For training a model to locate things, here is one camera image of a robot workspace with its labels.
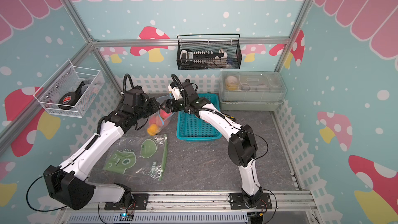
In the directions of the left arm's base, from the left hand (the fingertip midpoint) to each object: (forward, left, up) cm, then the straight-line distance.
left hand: (161, 105), depth 79 cm
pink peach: (+2, +7, -16) cm, 17 cm away
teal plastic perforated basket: (+3, -13, -25) cm, 29 cm away
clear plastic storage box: (+24, -53, -11) cm, 59 cm away
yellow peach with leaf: (-4, +8, -18) cm, 20 cm away
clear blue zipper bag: (-6, -3, -2) cm, 7 cm away
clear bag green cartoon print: (-16, +13, -26) cm, 34 cm away
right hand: (+2, -2, -2) cm, 3 cm away
